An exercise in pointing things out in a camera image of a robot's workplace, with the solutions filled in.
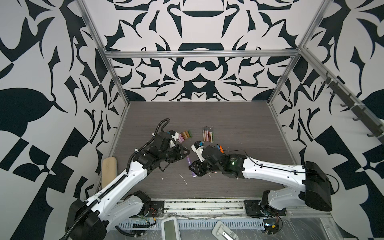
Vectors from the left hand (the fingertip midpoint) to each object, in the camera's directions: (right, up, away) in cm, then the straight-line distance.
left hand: (191, 149), depth 75 cm
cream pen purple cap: (+13, +3, +25) cm, 28 cm away
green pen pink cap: (+14, +3, +25) cm, 29 cm away
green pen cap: (-1, +5, +27) cm, 28 cm away
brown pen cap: (-5, +4, +25) cm, 26 cm away
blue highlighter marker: (+17, -3, +22) cm, 28 cm away
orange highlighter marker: (+19, -4, +19) cm, 27 cm away
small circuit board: (+38, -35, -3) cm, 52 cm away
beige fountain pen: (+8, +4, +25) cm, 27 cm away
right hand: (0, -8, -2) cm, 8 cm away
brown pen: (+12, +3, +25) cm, 28 cm away
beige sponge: (-43, -12, +6) cm, 46 cm away
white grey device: (+13, -35, -7) cm, 38 cm away
